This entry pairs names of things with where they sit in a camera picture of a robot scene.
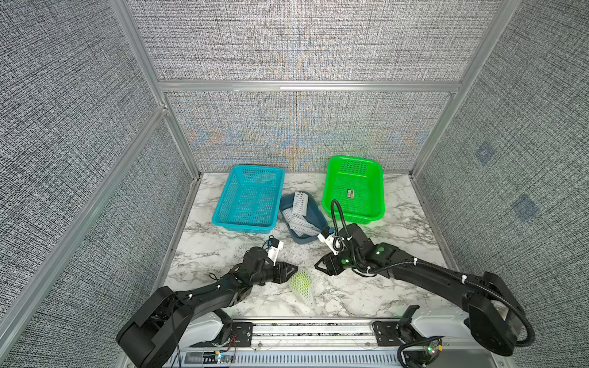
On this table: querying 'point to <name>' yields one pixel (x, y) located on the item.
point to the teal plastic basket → (251, 200)
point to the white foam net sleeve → (308, 298)
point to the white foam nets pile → (297, 216)
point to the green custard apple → (301, 281)
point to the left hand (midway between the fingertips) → (298, 268)
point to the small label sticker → (350, 193)
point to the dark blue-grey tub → (315, 213)
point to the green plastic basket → (357, 185)
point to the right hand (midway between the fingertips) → (318, 259)
